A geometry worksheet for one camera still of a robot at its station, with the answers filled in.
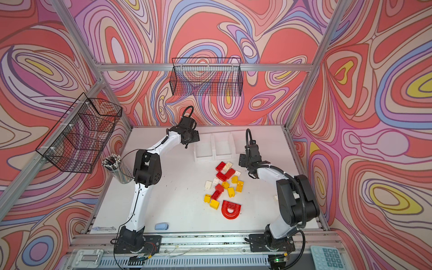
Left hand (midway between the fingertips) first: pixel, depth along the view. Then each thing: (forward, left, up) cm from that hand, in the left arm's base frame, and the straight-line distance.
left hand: (197, 135), depth 106 cm
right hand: (-18, -32, -2) cm, 36 cm away
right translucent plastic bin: (-4, -26, -1) cm, 26 cm away
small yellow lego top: (-28, -23, -6) cm, 36 cm away
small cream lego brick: (-28, -12, -7) cm, 31 cm away
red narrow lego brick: (-34, -14, -5) cm, 37 cm away
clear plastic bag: (-53, +38, -7) cm, 65 cm away
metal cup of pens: (-27, +37, +11) cm, 47 cm away
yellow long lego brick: (-32, -25, -6) cm, 41 cm away
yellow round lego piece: (-31, -18, -6) cm, 36 cm away
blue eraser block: (-51, +14, -7) cm, 54 cm away
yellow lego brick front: (-42, -12, -5) cm, 44 cm away
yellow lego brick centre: (-35, -20, -6) cm, 41 cm away
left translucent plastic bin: (-6, -5, -7) cm, 10 cm away
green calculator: (-64, -59, -5) cm, 87 cm away
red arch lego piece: (-45, -20, -7) cm, 49 cm away
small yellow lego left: (-38, -8, -6) cm, 40 cm away
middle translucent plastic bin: (-3, -17, -9) cm, 19 cm away
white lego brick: (-31, -8, -6) cm, 32 cm away
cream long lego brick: (-19, -19, -6) cm, 28 cm away
